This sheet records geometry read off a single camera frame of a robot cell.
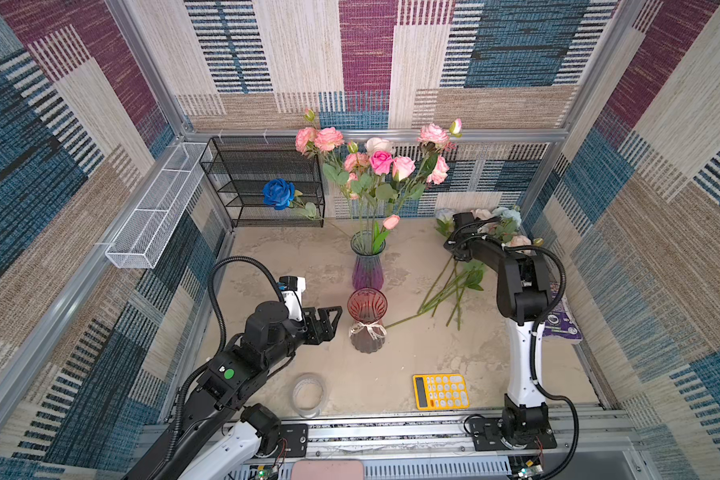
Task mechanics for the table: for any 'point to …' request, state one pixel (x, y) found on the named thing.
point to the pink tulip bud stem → (389, 223)
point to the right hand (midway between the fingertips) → (455, 246)
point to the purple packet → (561, 323)
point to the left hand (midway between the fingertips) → (330, 306)
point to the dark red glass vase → (367, 308)
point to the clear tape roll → (304, 378)
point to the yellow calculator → (435, 392)
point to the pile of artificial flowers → (459, 276)
